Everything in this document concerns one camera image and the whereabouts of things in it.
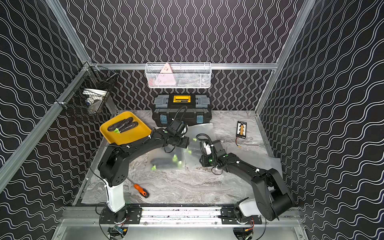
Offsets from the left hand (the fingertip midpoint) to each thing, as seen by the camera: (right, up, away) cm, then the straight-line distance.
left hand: (186, 139), depth 91 cm
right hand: (+10, -12, -1) cm, 16 cm away
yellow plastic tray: (-33, +6, +17) cm, 38 cm away
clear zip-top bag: (-6, -8, +1) cm, 10 cm away
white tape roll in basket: (-49, +25, -11) cm, 56 cm away
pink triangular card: (-12, +38, 0) cm, 40 cm away
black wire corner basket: (-62, +26, +2) cm, 67 cm away
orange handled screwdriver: (-23, -27, -11) cm, 37 cm away
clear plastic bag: (+5, -8, +6) cm, 11 cm away
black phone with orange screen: (+39, +6, +16) cm, 42 cm away
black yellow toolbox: (+4, +19, +6) cm, 21 cm away
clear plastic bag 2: (+47, -13, +4) cm, 49 cm away
